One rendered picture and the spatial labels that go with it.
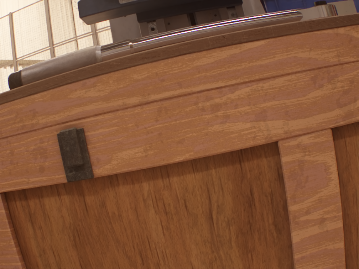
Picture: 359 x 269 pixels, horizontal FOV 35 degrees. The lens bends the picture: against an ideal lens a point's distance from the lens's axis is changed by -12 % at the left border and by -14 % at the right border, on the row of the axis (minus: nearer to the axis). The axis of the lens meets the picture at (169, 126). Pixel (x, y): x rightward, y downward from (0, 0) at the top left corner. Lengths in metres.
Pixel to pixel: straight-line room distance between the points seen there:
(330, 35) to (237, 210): 0.24
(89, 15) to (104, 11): 0.05
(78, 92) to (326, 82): 0.29
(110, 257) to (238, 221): 0.17
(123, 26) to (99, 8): 0.36
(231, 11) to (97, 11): 0.45
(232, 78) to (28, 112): 0.25
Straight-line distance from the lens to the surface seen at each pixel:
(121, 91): 0.72
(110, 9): 1.78
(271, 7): 1.08
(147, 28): 1.96
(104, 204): 0.76
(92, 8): 1.79
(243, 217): 0.73
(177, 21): 2.01
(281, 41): 0.70
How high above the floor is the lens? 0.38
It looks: level
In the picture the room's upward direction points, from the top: 12 degrees counter-clockwise
